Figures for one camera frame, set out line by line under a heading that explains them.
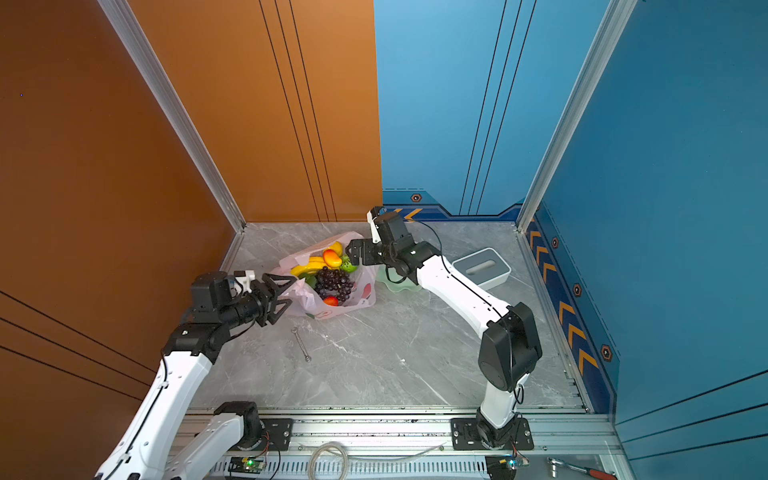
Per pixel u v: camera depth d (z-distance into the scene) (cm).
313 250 83
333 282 97
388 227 61
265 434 73
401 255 62
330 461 71
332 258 99
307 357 87
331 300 96
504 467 70
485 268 103
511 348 43
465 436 72
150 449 40
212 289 56
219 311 57
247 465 71
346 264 100
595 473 68
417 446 72
